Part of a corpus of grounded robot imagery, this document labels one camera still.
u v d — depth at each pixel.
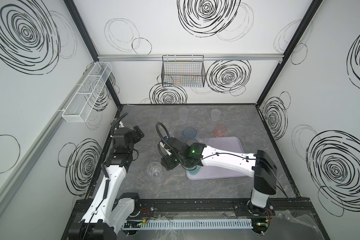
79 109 0.72
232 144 0.96
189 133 0.88
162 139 0.56
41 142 0.54
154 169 0.87
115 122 0.54
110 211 0.42
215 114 1.10
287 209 0.75
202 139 0.98
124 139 0.56
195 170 0.65
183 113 1.09
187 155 0.57
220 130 1.04
